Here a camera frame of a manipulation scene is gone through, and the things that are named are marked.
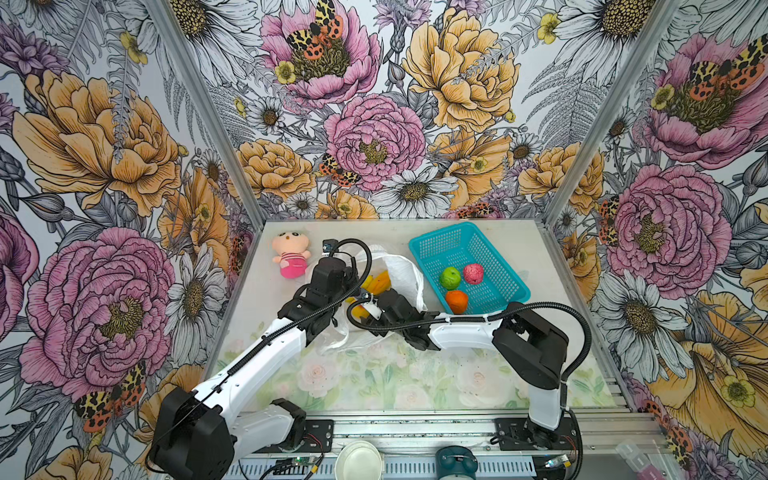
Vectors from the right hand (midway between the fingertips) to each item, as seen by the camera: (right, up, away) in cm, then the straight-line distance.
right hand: (372, 312), depth 90 cm
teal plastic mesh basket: (+42, +8, +8) cm, 43 cm away
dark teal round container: (+20, -26, -26) cm, 42 cm away
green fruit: (+25, +9, +8) cm, 28 cm away
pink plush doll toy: (-28, +17, +15) cm, 36 cm away
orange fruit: (+25, +3, +1) cm, 26 cm away
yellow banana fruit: (+1, +7, +8) cm, 11 cm away
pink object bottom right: (+64, -32, -22) cm, 75 cm away
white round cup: (-2, -33, -16) cm, 37 cm away
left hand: (-6, +11, -8) cm, 15 cm away
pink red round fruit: (+33, +11, +9) cm, 36 cm away
